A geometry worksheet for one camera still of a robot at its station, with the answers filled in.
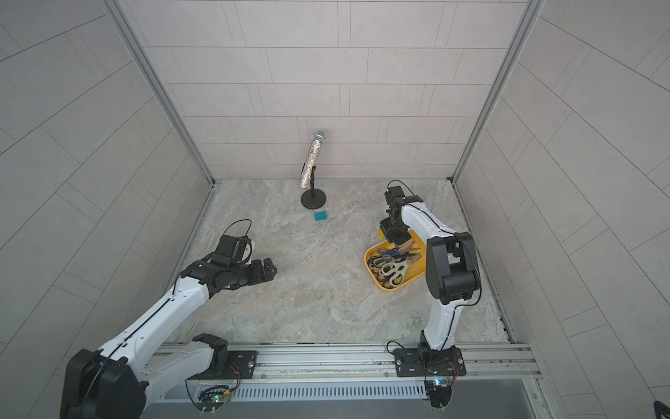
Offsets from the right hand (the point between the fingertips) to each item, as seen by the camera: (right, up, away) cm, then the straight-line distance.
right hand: (384, 233), depth 94 cm
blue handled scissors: (0, -6, -6) cm, 9 cm away
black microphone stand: (-28, +13, +15) cm, 34 cm away
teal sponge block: (-25, +6, +11) cm, 28 cm away
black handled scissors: (-4, -9, -8) cm, 12 cm away
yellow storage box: (+9, -11, -7) cm, 16 cm away
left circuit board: (-48, -38, -29) cm, 68 cm away
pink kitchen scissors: (+8, -5, -2) cm, 10 cm away
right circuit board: (+11, -39, -26) cm, 48 cm away
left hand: (-38, -10, -12) cm, 41 cm away
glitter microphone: (-27, +27, 0) cm, 38 cm away
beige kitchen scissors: (+3, -11, -9) cm, 15 cm away
